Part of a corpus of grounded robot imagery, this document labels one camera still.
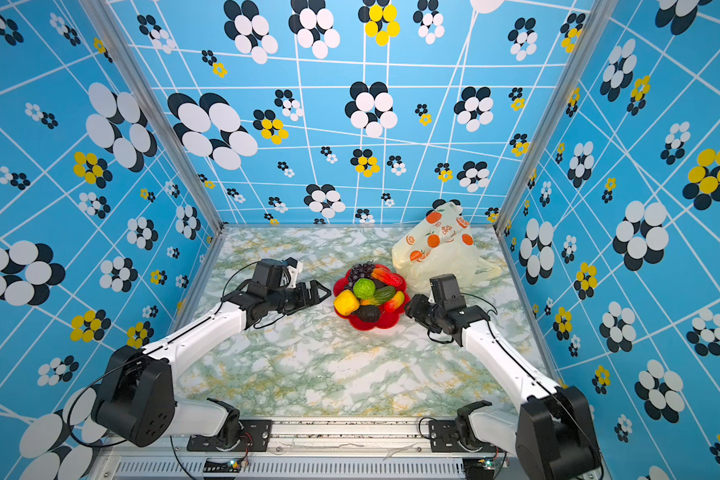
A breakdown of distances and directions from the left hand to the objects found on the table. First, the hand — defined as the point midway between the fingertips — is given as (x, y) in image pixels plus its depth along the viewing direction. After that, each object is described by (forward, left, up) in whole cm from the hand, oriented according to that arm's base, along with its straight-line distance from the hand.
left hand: (323, 295), depth 85 cm
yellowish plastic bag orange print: (+15, -36, +5) cm, 39 cm away
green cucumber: (+5, -18, -7) cm, 20 cm away
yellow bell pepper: (0, -6, -5) cm, 8 cm away
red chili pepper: (+10, -20, -6) cm, 23 cm away
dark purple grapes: (+12, -10, -5) cm, 17 cm away
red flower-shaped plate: (+1, -20, -11) cm, 23 cm away
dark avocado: (-1, -13, -8) cm, 15 cm away
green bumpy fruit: (+5, -12, -4) cm, 13 cm away
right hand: (-3, -25, -3) cm, 26 cm away
